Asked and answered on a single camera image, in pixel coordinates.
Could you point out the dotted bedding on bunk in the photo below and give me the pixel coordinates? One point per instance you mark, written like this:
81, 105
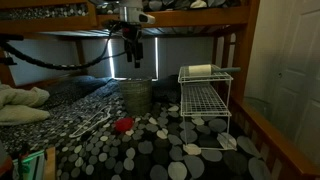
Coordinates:
166, 4

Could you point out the white plastic clothes hanger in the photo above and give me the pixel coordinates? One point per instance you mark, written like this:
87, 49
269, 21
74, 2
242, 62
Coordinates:
93, 121

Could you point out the grey window blind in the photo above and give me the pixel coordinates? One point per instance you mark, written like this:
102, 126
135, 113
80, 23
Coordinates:
180, 55

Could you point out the beige folded towel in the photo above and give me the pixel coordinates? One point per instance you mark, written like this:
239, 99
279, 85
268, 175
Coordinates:
20, 105

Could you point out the white panel door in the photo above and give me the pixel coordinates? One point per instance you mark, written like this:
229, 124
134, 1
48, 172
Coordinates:
296, 76

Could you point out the red bowl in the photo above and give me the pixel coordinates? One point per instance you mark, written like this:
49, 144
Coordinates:
124, 124

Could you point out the wooden bunk bed frame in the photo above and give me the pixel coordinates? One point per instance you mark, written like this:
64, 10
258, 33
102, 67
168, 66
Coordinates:
253, 66

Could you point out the blue blanket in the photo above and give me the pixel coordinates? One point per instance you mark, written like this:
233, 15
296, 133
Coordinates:
83, 81

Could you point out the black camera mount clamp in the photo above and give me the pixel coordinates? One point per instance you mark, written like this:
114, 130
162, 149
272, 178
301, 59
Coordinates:
8, 50

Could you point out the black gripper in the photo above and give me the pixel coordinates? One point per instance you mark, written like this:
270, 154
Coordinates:
131, 36

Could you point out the woven grey basket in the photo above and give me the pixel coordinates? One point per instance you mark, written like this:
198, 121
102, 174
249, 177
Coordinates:
136, 96

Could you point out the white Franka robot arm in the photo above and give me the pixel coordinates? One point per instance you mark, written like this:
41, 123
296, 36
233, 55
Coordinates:
133, 11

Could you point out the wooden box with green edge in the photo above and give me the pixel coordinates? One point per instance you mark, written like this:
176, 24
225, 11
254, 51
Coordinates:
31, 165

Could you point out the dotted black grey duvet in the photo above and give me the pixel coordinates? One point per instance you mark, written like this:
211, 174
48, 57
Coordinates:
150, 143

